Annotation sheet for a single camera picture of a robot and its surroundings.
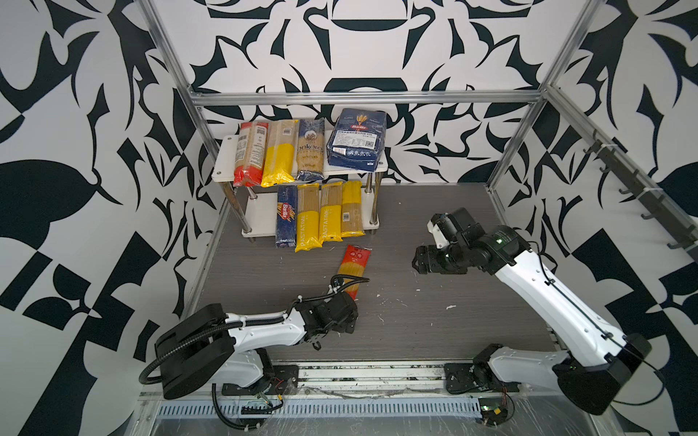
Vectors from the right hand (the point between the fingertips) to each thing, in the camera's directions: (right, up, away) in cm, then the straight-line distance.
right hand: (422, 259), depth 73 cm
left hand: (-22, -17, +13) cm, 31 cm away
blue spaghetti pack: (-41, +11, +23) cm, 49 cm away
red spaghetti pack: (-18, -4, +21) cm, 28 cm away
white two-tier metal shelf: (-56, +15, +35) cm, 67 cm away
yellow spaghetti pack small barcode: (-19, +12, +26) cm, 34 cm away
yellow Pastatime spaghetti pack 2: (-26, +14, +27) cm, 40 cm away
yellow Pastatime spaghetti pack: (-34, +11, +25) cm, 44 cm away
